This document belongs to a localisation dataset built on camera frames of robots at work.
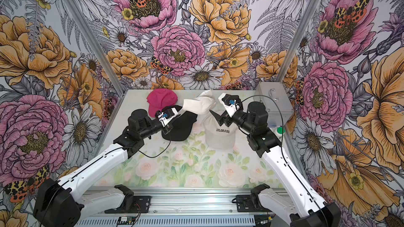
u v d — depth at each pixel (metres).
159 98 1.12
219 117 0.60
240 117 0.58
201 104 0.69
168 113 0.61
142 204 0.74
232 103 0.54
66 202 0.38
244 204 0.73
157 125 0.65
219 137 0.96
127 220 0.71
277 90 1.01
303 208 0.39
